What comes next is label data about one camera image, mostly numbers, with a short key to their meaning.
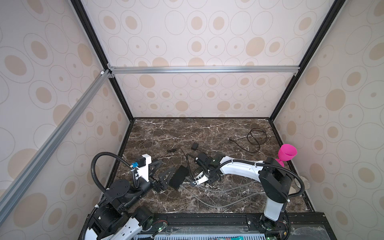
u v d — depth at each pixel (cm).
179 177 87
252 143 106
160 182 52
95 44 79
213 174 79
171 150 100
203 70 91
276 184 47
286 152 87
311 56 84
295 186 72
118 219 44
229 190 85
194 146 102
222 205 80
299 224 75
